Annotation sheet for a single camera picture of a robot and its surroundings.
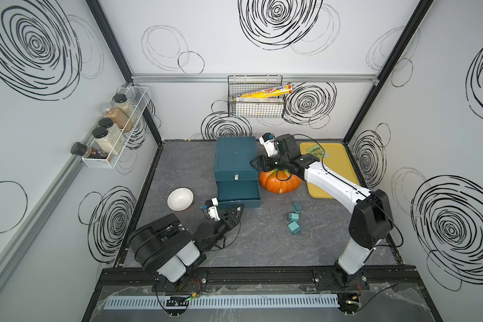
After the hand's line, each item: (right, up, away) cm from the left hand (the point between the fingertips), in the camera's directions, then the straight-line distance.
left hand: (242, 210), depth 79 cm
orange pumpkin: (+14, +12, -5) cm, 19 cm away
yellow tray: (+53, +21, +34) cm, 66 cm away
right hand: (+6, +20, +5) cm, 21 cm away
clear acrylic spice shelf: (-51, +51, +18) cm, 74 cm away
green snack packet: (+43, +25, +36) cm, 61 cm away
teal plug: (+24, -1, +10) cm, 26 cm away
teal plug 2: (+22, -5, +8) cm, 24 cm away
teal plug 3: (+22, -9, +6) cm, 25 cm away
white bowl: (-29, +2, +13) cm, 31 cm away
